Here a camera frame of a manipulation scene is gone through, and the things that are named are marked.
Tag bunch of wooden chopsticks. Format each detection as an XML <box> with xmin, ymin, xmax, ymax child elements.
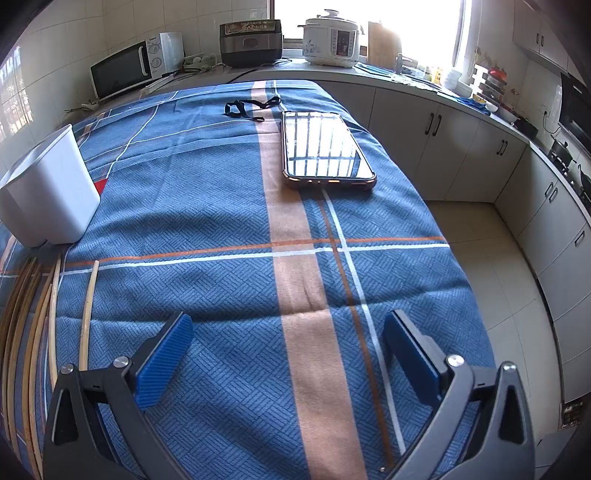
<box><xmin>0</xmin><ymin>256</ymin><xmax>100</xmax><ymax>468</ymax></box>

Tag blue drying mat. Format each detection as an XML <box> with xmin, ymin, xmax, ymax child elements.
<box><xmin>355</xmin><ymin>62</ymin><xmax>399</xmax><ymax>78</ymax></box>

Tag white microwave oven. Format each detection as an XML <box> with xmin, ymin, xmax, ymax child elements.
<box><xmin>90</xmin><ymin>32</ymin><xmax>185</xmax><ymax>100</ymax></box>

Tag black strap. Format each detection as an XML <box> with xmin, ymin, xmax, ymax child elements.
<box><xmin>224</xmin><ymin>97</ymin><xmax>282</xmax><ymax>123</ymax></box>

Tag black range hood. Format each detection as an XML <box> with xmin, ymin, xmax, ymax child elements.
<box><xmin>558</xmin><ymin>73</ymin><xmax>591</xmax><ymax>153</ymax></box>

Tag smartphone with pink case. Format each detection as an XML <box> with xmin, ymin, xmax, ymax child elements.
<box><xmin>281</xmin><ymin>110</ymin><xmax>377</xmax><ymax>191</ymax></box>

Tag blue dish cloth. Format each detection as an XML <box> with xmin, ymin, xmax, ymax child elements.
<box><xmin>455</xmin><ymin>95</ymin><xmax>491</xmax><ymax>114</ymax></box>

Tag white plastic utensil holder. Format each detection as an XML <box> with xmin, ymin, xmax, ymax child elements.
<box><xmin>0</xmin><ymin>124</ymin><xmax>101</xmax><ymax>247</ymax></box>

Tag gas stove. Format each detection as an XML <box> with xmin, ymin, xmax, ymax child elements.
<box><xmin>549</xmin><ymin>138</ymin><xmax>591</xmax><ymax>208</ymax></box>

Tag white upper kitchen cabinets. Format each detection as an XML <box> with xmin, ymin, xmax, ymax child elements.
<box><xmin>512</xmin><ymin>0</ymin><xmax>580</xmax><ymax>71</ymax></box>

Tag white electric pressure cooker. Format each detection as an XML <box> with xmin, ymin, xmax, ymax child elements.
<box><xmin>298</xmin><ymin>9</ymin><xmax>365</xmax><ymax>68</ymax></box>

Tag black power cable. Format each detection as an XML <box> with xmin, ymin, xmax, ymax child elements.
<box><xmin>225</xmin><ymin>58</ymin><xmax>296</xmax><ymax>85</ymax></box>

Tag dark brown rice cooker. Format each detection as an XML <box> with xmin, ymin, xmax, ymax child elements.
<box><xmin>219</xmin><ymin>19</ymin><xmax>283</xmax><ymax>69</ymax></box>

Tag blue plaid tablecloth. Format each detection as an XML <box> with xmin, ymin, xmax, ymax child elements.
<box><xmin>0</xmin><ymin>79</ymin><xmax>497</xmax><ymax>480</ymax></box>

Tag white lower kitchen cabinets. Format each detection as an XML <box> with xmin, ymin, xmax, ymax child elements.
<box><xmin>367</xmin><ymin>84</ymin><xmax>591</xmax><ymax>402</ymax></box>

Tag spice rack with jars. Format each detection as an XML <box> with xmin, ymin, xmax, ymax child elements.
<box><xmin>472</xmin><ymin>62</ymin><xmax>509</xmax><ymax>101</ymax></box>

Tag bowl of eggs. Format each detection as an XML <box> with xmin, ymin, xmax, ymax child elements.
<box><xmin>184</xmin><ymin>52</ymin><xmax>219</xmax><ymax>71</ymax></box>

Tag white kitchen cabinets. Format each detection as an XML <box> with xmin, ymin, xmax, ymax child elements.
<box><xmin>512</xmin><ymin>0</ymin><xmax>580</xmax><ymax>71</ymax></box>
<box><xmin>367</xmin><ymin>84</ymin><xmax>591</xmax><ymax>402</ymax></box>

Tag white power strip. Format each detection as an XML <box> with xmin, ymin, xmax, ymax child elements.
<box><xmin>140</xmin><ymin>75</ymin><xmax>181</xmax><ymax>96</ymax></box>

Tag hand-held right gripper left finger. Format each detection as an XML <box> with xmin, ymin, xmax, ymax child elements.
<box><xmin>43</xmin><ymin>311</ymin><xmax>195</xmax><ymax>480</ymax></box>

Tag wooden cutting board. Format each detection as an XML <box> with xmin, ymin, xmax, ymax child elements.
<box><xmin>367</xmin><ymin>21</ymin><xmax>402</xmax><ymax>70</ymax></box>

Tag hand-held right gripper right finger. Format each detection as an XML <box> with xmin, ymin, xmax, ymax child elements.
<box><xmin>382</xmin><ymin>310</ymin><xmax>537</xmax><ymax>480</ymax></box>

